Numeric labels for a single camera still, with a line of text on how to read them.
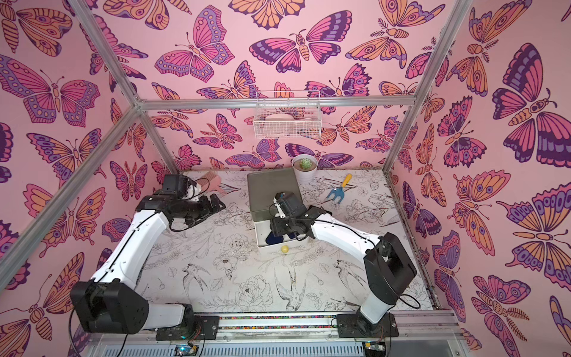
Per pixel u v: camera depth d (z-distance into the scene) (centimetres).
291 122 93
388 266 44
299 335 73
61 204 60
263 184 88
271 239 85
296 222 64
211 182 116
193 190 67
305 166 109
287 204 66
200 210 71
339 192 111
